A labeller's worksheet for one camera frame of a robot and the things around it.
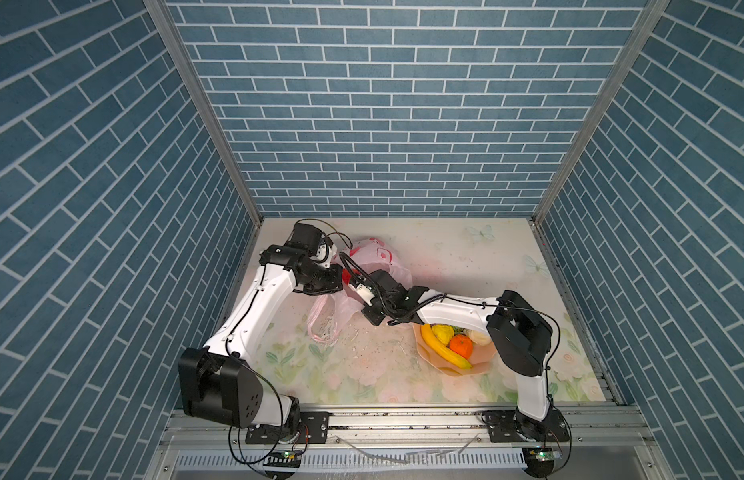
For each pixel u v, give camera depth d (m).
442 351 0.81
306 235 0.64
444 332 0.84
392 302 0.70
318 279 0.67
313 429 0.73
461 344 0.82
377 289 0.69
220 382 0.40
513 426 0.74
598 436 0.73
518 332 0.51
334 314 0.75
